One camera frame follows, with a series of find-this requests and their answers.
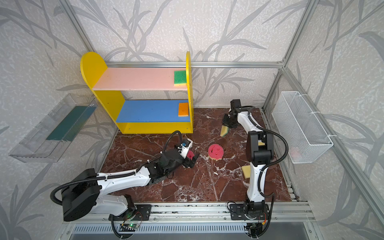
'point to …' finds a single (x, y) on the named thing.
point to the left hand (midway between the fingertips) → (195, 145)
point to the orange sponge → (183, 109)
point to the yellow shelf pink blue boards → (139, 116)
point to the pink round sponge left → (190, 154)
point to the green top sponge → (224, 130)
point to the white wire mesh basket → (304, 140)
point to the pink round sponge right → (215, 151)
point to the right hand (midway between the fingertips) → (224, 119)
